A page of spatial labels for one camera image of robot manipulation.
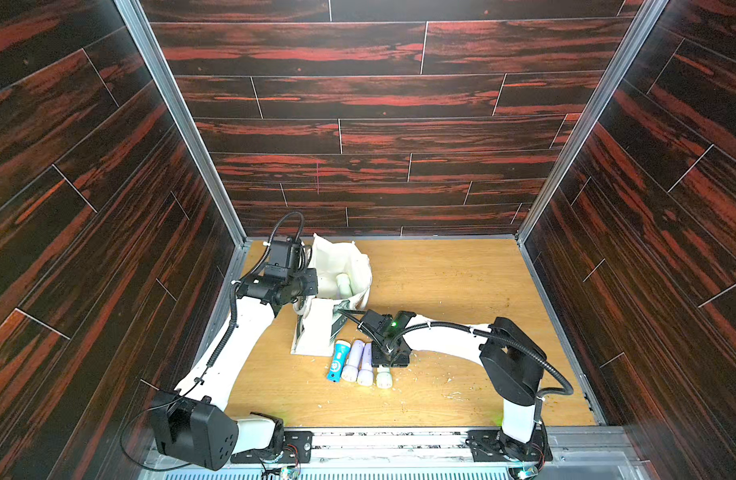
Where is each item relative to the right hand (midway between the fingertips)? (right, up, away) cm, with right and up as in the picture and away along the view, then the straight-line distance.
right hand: (384, 357), depth 89 cm
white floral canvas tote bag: (-16, +15, -18) cm, 29 cm away
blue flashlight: (-13, +1, -2) cm, 13 cm away
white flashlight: (-10, -3, -4) cm, 11 cm away
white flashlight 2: (-6, -2, -6) cm, 8 cm away
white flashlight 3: (0, -3, -7) cm, 7 cm away
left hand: (-20, +24, -8) cm, 32 cm away
